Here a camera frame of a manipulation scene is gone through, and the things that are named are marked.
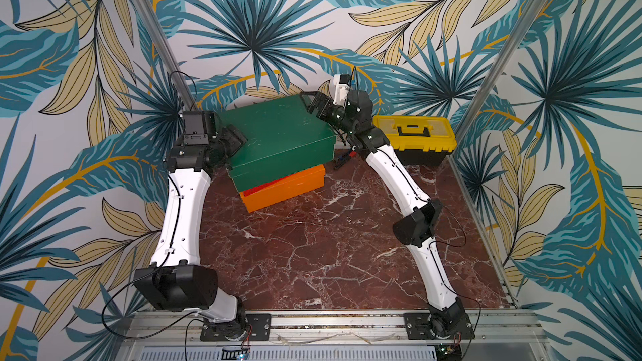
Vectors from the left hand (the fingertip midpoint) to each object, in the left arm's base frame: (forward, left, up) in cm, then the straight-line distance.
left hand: (241, 143), depth 74 cm
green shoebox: (+2, -12, +1) cm, 13 cm away
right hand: (+12, -19, +8) cm, 23 cm away
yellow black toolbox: (+22, -64, -18) cm, 69 cm away
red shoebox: (-1, -1, -22) cm, 22 cm away
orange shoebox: (0, -11, -23) cm, 26 cm away
